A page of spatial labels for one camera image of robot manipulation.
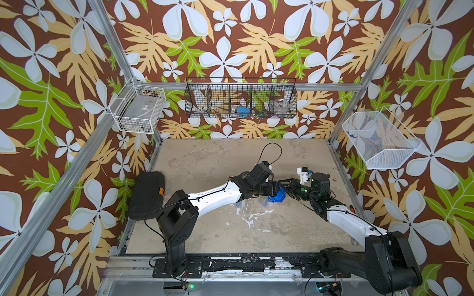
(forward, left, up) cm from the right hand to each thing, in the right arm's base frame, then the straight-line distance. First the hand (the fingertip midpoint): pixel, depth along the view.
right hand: (278, 183), depth 84 cm
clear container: (-7, 0, -1) cm, 7 cm away
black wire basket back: (+43, +28, +17) cm, 55 cm away
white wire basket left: (+28, +66, +21) cm, 75 cm away
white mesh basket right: (+13, -47, +14) cm, 50 cm away
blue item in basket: (+34, +16, +15) cm, 40 cm away
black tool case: (-1, +64, -10) cm, 65 cm away
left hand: (-2, +1, 0) cm, 2 cm away
